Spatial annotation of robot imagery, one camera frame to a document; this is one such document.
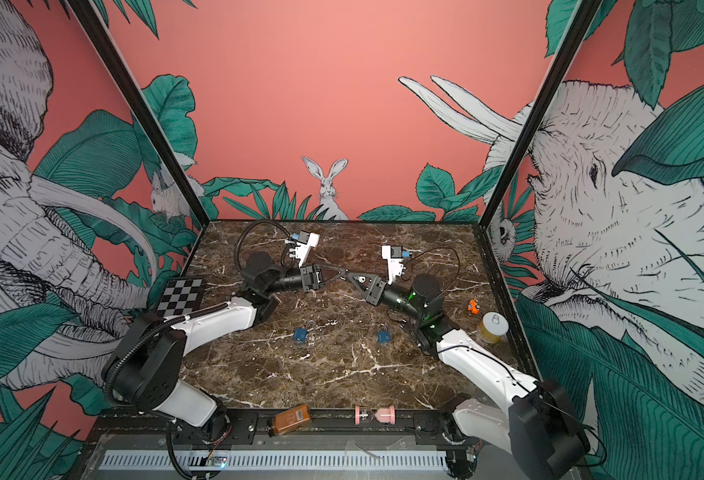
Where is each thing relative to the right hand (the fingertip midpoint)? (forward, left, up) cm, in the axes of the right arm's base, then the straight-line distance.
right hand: (345, 280), depth 68 cm
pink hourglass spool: (-23, -9, -27) cm, 37 cm away
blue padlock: (-1, -11, -29) cm, 31 cm away
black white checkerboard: (+10, +56, -25) cm, 62 cm away
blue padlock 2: (-1, +15, -28) cm, 32 cm away
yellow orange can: (0, -43, -25) cm, 50 cm away
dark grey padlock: (+2, 0, -2) cm, 3 cm away
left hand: (+1, 0, +1) cm, 1 cm away
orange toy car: (+8, -40, -29) cm, 50 cm away
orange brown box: (-25, +14, -25) cm, 38 cm away
